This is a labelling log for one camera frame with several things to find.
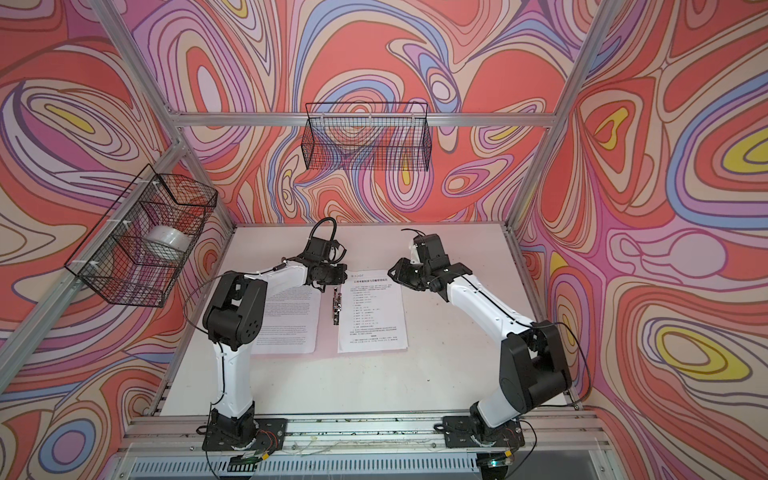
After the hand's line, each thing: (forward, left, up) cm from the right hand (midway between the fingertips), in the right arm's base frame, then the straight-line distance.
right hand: (394, 280), depth 86 cm
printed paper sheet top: (-6, +32, -13) cm, 35 cm away
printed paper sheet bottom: (-2, +7, -15) cm, 17 cm away
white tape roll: (+2, +56, +17) cm, 59 cm away
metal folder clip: (0, +19, -13) cm, 23 cm away
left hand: (+12, +15, -12) cm, 23 cm away
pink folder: (-9, +21, -15) cm, 28 cm away
